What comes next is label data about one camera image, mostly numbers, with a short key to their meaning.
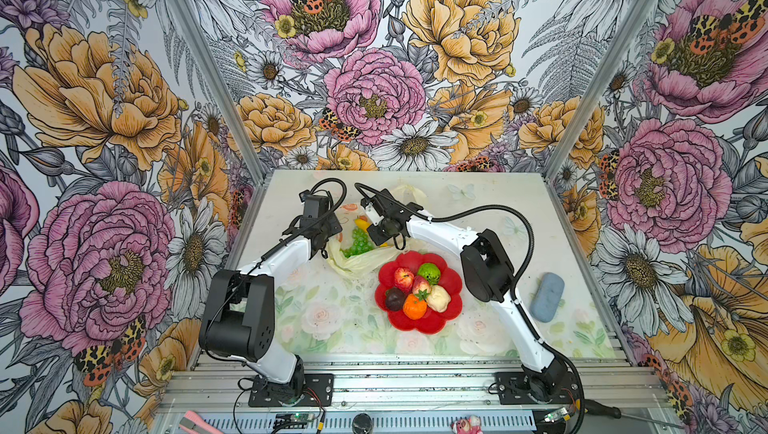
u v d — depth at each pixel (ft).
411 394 2.45
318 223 2.30
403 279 2.86
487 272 1.99
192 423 2.28
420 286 2.72
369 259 2.93
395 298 2.74
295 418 2.33
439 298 2.75
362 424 2.02
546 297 2.86
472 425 2.21
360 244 3.17
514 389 2.41
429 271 2.92
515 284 2.06
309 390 2.40
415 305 2.73
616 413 2.30
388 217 2.60
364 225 3.22
